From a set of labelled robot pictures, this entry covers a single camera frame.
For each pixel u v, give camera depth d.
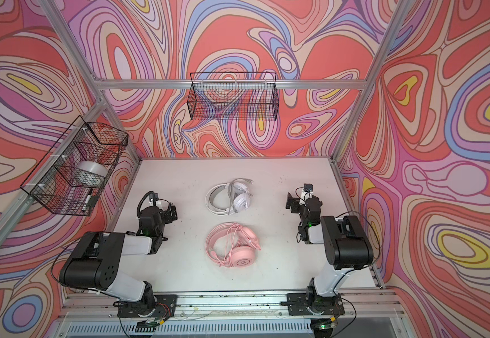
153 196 0.76
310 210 0.73
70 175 0.69
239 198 0.92
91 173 0.70
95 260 0.46
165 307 0.72
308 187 0.82
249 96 0.95
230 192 0.99
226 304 0.75
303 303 0.73
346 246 0.47
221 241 0.89
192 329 0.77
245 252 0.78
